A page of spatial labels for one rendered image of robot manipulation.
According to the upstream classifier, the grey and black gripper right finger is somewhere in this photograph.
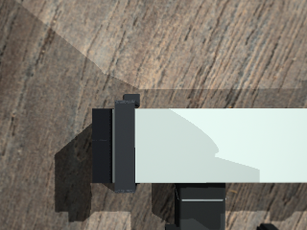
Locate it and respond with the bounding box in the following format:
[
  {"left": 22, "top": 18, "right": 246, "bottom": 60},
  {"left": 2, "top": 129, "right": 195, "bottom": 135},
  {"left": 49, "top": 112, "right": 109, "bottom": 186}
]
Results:
[{"left": 256, "top": 223, "right": 279, "bottom": 230}]

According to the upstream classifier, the black charger with yellow prongs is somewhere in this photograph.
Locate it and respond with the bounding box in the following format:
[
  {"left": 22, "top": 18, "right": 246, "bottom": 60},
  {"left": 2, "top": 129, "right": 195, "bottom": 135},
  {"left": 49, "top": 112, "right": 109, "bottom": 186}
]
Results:
[{"left": 175, "top": 182, "right": 225, "bottom": 230}]

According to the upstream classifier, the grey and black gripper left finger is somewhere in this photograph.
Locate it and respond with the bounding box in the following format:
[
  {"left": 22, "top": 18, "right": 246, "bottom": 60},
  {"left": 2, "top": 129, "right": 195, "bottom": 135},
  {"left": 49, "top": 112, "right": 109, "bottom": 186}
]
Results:
[{"left": 165, "top": 224, "right": 180, "bottom": 230}]

